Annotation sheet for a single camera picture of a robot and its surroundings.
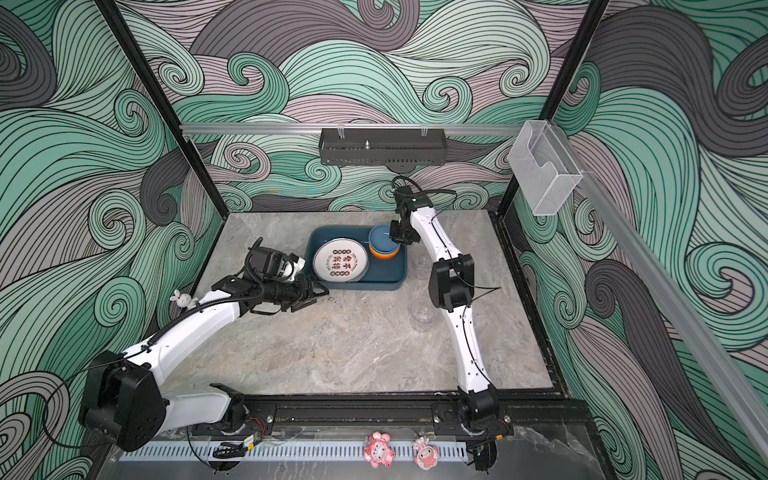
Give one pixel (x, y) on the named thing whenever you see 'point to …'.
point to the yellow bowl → (384, 255)
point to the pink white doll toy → (426, 455)
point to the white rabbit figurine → (184, 299)
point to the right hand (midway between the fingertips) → (400, 239)
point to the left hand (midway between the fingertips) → (324, 293)
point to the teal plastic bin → (381, 274)
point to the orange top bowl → (385, 258)
